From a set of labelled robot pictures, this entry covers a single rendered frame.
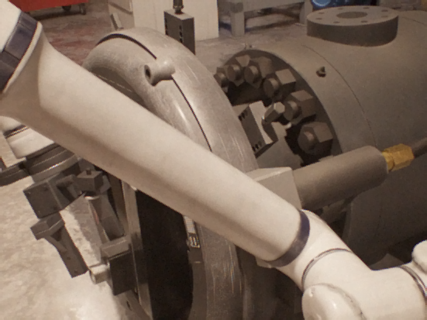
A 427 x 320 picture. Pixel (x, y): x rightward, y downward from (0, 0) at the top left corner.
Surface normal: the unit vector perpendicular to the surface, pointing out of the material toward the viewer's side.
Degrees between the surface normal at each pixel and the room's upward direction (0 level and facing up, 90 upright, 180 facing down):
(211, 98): 37
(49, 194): 83
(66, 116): 92
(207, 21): 90
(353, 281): 2
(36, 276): 0
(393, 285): 20
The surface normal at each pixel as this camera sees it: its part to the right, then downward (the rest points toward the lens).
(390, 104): 0.36, -0.30
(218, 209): 0.18, 0.52
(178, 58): 0.11, -0.72
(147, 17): 0.42, 0.36
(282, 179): 0.45, -0.04
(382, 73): 0.26, -0.53
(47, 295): -0.07, -0.91
